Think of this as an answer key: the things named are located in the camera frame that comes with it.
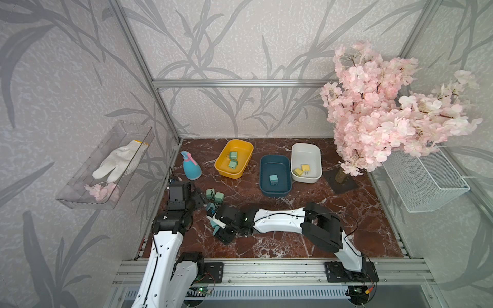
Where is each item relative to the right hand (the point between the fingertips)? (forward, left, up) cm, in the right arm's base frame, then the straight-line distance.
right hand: (219, 230), depth 83 cm
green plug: (+36, -3, 0) cm, 36 cm away
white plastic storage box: (+41, -45, +2) cm, 61 cm away
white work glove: (+15, +31, +31) cm, 46 cm away
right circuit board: (-22, -55, -5) cm, 59 cm away
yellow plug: (+34, -43, -1) cm, 55 cm away
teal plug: (+26, -25, 0) cm, 36 cm away
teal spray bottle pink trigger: (+29, +17, +3) cm, 34 cm away
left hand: (+9, +8, +15) cm, 19 cm away
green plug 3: (+15, +2, 0) cm, 15 cm away
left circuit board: (-22, +6, -3) cm, 23 cm away
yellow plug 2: (+30, -38, 0) cm, 49 cm away
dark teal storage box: (+39, -26, -4) cm, 47 cm away
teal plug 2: (+13, +6, -1) cm, 14 cm away
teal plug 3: (+2, +2, +1) cm, 3 cm away
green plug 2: (+41, -3, +1) cm, 42 cm away
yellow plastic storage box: (+46, -9, 0) cm, 47 cm away
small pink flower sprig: (+1, +31, +32) cm, 44 cm away
